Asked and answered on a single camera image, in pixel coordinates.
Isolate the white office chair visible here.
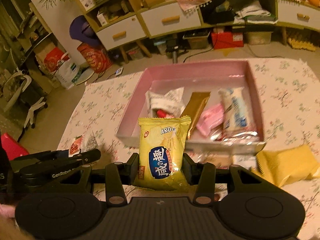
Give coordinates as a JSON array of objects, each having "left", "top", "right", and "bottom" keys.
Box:
[{"left": 1, "top": 69, "right": 48, "bottom": 140}]

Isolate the red snack packet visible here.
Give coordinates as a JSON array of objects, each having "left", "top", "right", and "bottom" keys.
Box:
[{"left": 156, "top": 109, "right": 174, "bottom": 119}]

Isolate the white plastic shopping bag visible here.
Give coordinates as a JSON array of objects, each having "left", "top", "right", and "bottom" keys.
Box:
[{"left": 55, "top": 59, "right": 82, "bottom": 89}]

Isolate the red box under cabinet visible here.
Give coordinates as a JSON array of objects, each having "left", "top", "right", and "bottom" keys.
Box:
[{"left": 211, "top": 31, "right": 244, "bottom": 49}]

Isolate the clear plastic storage bin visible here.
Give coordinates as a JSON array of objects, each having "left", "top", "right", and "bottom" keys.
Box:
[{"left": 245, "top": 31, "right": 272, "bottom": 45}]

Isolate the pink and silver cardboard box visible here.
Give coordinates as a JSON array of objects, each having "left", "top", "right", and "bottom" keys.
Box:
[{"left": 117, "top": 60, "right": 266, "bottom": 154}]

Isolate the white blue snack packet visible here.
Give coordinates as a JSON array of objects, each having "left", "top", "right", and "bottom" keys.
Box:
[{"left": 219, "top": 87, "right": 259, "bottom": 141}]

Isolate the purple hat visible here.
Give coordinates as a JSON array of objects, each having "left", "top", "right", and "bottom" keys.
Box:
[{"left": 69, "top": 15, "right": 100, "bottom": 47}]

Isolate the white printed snack bag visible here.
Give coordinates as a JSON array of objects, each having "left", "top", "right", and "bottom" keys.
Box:
[{"left": 145, "top": 87, "right": 185, "bottom": 118}]

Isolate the gold snack bar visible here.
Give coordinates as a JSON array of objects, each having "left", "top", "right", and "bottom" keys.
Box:
[{"left": 181, "top": 92, "right": 210, "bottom": 139}]

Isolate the yellow egg carton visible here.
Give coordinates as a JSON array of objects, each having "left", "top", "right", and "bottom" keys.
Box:
[{"left": 287, "top": 37, "right": 316, "bottom": 51}]

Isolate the white and wood cabinet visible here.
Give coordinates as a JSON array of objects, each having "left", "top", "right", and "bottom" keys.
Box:
[{"left": 74, "top": 0, "right": 319, "bottom": 50}]

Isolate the brown beef snack packet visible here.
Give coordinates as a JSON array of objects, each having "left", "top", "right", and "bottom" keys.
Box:
[{"left": 196, "top": 153, "right": 233, "bottom": 169}]

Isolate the yellow chips snack bag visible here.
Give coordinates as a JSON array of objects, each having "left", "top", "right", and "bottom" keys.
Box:
[{"left": 134, "top": 115, "right": 191, "bottom": 191}]

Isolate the large yellow snack bag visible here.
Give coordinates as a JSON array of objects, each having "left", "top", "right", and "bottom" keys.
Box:
[{"left": 251, "top": 145, "right": 319, "bottom": 187}]

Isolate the orange red round bag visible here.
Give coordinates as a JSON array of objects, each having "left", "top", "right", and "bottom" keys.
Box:
[{"left": 77, "top": 42, "right": 113, "bottom": 74}]

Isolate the pink snack packet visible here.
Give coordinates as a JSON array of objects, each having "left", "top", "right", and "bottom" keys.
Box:
[{"left": 196, "top": 103, "right": 225, "bottom": 138}]

